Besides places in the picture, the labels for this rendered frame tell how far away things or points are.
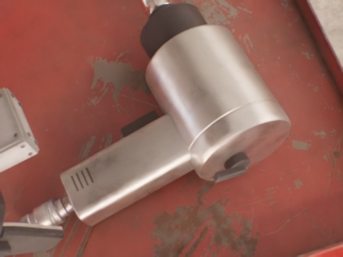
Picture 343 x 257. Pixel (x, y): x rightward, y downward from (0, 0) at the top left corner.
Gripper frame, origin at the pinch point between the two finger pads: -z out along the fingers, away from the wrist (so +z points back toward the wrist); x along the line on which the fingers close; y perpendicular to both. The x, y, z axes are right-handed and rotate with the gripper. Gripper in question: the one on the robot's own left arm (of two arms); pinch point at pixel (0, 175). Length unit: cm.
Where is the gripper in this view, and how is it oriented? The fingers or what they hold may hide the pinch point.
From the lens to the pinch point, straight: 44.3
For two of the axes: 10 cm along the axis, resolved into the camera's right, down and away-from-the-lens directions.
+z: -5.7, -1.3, -8.1
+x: 4.4, 7.9, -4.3
